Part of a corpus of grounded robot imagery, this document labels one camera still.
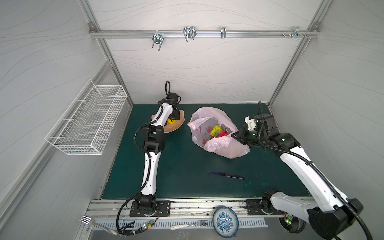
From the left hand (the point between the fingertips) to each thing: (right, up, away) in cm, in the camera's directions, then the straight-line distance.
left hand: (174, 114), depth 106 cm
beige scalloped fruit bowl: (-4, -9, -2) cm, 10 cm away
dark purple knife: (+34, -35, -20) cm, 53 cm away
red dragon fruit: (+31, -13, -13) cm, 36 cm away
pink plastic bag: (+19, -5, -19) cm, 28 cm away
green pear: (+30, -10, -7) cm, 32 cm away
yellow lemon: (0, -5, -10) cm, 11 cm away
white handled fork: (+18, -52, -37) cm, 66 cm away
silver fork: (-35, -51, -37) cm, 72 cm away
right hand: (+35, -9, -33) cm, 49 cm away
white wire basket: (-36, -6, -37) cm, 52 cm away
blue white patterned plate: (+30, -52, -36) cm, 70 cm away
